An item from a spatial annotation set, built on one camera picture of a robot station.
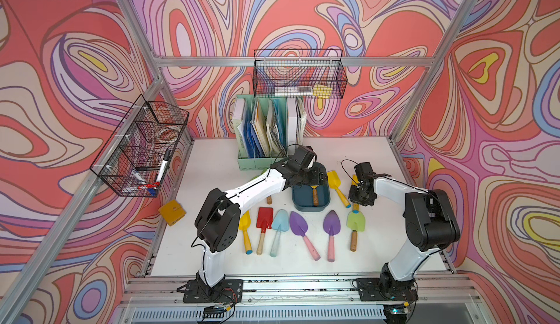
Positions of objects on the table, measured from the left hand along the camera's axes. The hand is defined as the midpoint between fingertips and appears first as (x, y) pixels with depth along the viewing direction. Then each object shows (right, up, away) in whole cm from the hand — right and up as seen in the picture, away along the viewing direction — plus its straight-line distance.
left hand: (324, 178), depth 84 cm
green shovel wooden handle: (-22, -10, +9) cm, 26 cm away
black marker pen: (-55, +6, -15) cm, 57 cm away
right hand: (+17, -13, +11) cm, 24 cm away
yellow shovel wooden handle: (-2, -9, +11) cm, 14 cm away
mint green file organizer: (-23, +21, +9) cm, 33 cm away
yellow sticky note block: (-63, -15, +6) cm, 65 cm away
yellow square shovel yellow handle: (+8, -3, +17) cm, 19 cm away
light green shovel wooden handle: (+11, -24, -2) cm, 27 cm away
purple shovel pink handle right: (+4, -20, +4) cm, 21 cm away
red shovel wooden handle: (-24, -18, +6) cm, 31 cm away
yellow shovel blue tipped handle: (-32, -19, +4) cm, 38 cm away
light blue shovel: (-17, -19, +4) cm, 26 cm away
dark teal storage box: (-4, -10, +11) cm, 15 cm away
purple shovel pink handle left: (-9, -20, +4) cm, 23 cm away
